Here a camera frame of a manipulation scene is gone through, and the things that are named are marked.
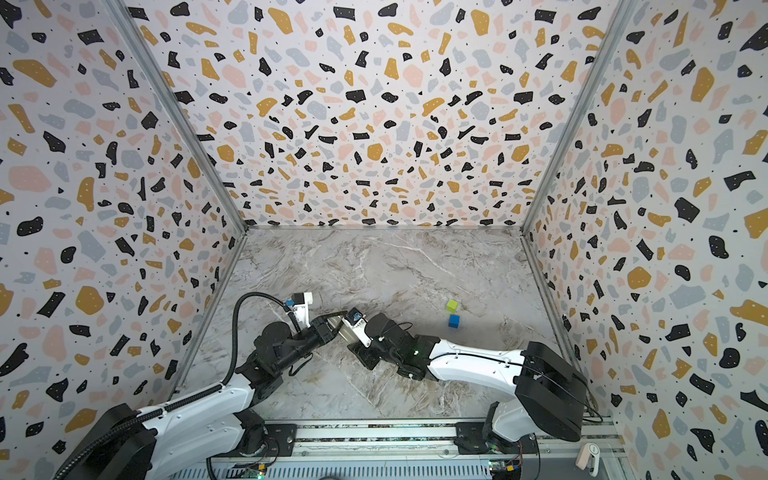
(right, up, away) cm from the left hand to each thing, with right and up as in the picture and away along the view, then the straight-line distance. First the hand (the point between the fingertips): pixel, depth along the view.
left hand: (348, 313), depth 76 cm
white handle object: (+58, -33, -5) cm, 67 cm away
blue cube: (+30, -7, +20) cm, 37 cm away
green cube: (+30, -2, +22) cm, 37 cm away
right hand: (0, -6, +2) cm, 6 cm away
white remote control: (0, -6, +1) cm, 6 cm away
